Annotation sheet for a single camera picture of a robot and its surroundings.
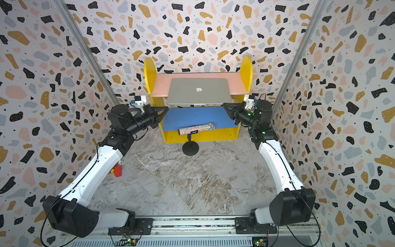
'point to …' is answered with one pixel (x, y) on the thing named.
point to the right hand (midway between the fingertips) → (222, 105)
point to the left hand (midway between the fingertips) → (169, 108)
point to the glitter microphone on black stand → (190, 147)
